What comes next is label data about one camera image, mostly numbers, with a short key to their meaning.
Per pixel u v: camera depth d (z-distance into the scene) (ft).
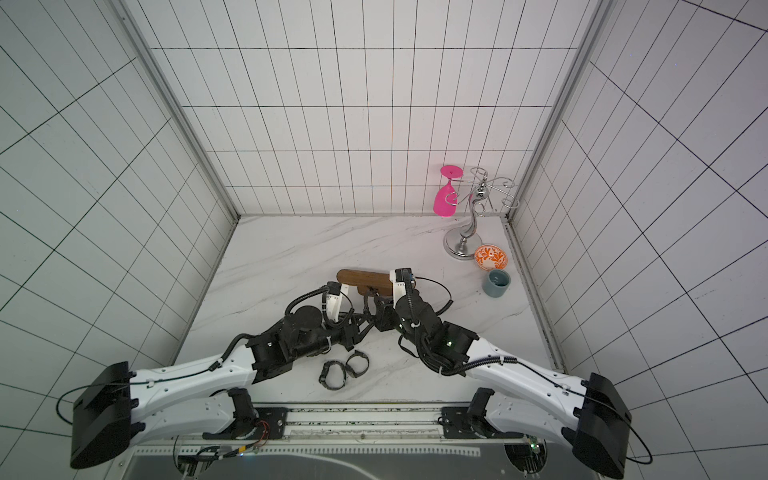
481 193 2.90
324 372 2.55
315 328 1.82
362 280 3.01
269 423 2.38
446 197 3.26
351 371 2.60
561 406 1.36
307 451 2.11
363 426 2.44
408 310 1.69
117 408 1.30
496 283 3.05
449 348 1.74
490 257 3.39
